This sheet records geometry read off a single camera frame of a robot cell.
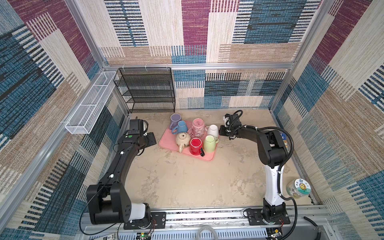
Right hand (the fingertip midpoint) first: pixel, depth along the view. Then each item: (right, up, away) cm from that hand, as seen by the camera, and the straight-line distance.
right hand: (220, 131), depth 107 cm
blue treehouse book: (+40, -3, -7) cm, 41 cm away
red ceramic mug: (-18, -8, -17) cm, 26 cm away
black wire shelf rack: (-52, +30, +2) cm, 60 cm away
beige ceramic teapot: (-25, -4, -13) cm, 29 cm away
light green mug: (-9, -6, -16) cm, 19 cm away
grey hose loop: (-12, -44, -34) cm, 57 cm away
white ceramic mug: (-7, +2, -10) cm, 13 cm away
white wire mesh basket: (-70, +8, -35) cm, 79 cm away
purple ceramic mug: (-32, +9, -2) cm, 33 cm away
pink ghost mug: (-16, +2, -10) cm, 19 cm away
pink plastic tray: (-36, -6, -5) cm, 37 cm away
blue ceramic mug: (-27, +3, -6) cm, 28 cm away
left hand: (-43, -2, -21) cm, 48 cm away
